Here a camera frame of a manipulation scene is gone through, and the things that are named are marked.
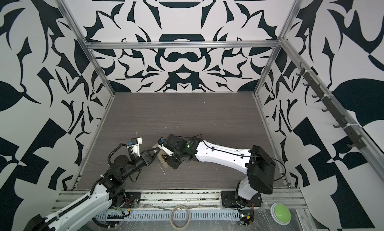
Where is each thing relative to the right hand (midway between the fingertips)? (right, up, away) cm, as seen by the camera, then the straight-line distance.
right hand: (169, 160), depth 75 cm
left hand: (-5, +6, 0) cm, 8 cm away
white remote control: (-5, +2, +1) cm, 5 cm away
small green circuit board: (+36, -25, -3) cm, 44 cm away
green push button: (+52, -23, -6) cm, 57 cm away
